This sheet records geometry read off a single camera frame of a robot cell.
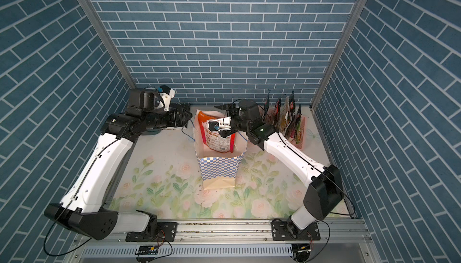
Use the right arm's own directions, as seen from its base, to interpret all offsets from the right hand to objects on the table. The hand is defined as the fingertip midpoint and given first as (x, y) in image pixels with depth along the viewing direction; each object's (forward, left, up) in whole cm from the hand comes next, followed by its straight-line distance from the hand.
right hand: (220, 112), depth 75 cm
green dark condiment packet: (+15, -34, -10) cm, 38 cm away
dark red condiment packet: (+9, -25, -8) cm, 28 cm away
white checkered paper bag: (-19, -1, -14) cm, 24 cm away
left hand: (-5, +11, +3) cm, 12 cm away
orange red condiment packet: (0, +5, -21) cm, 21 cm away
